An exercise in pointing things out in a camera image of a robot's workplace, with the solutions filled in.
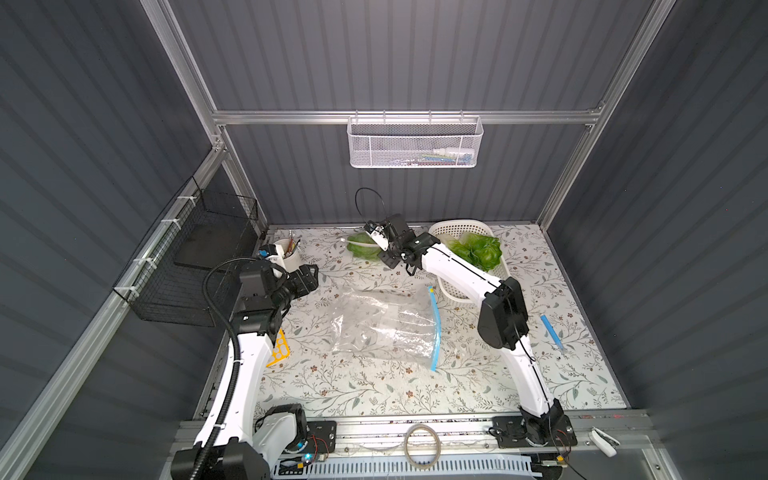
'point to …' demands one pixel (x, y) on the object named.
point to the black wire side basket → (187, 274)
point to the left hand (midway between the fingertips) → (308, 271)
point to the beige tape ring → (422, 446)
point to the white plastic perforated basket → (500, 270)
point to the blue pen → (553, 332)
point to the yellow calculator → (281, 349)
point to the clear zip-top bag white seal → (344, 242)
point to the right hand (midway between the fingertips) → (391, 245)
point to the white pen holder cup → (291, 253)
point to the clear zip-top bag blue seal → (394, 322)
